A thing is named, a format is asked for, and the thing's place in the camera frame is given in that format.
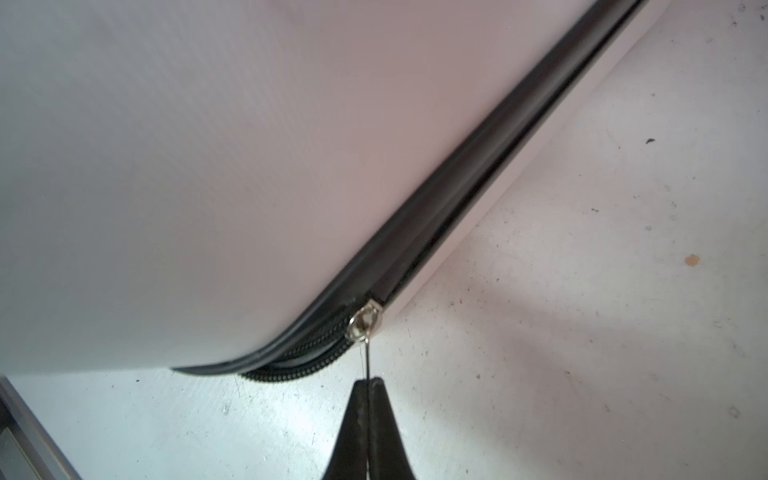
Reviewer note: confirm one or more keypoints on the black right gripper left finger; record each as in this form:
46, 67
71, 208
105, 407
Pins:
349, 458

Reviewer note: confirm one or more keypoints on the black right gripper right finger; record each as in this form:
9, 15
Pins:
387, 458

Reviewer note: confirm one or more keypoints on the black suitcase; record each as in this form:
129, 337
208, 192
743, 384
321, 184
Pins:
219, 186

